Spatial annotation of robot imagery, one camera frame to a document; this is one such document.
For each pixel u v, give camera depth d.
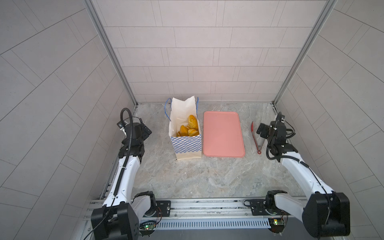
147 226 0.64
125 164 0.49
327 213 0.38
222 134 0.99
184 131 0.87
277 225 0.68
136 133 0.57
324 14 0.73
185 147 0.76
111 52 0.87
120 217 0.38
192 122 0.94
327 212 0.38
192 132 0.85
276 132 0.61
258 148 0.91
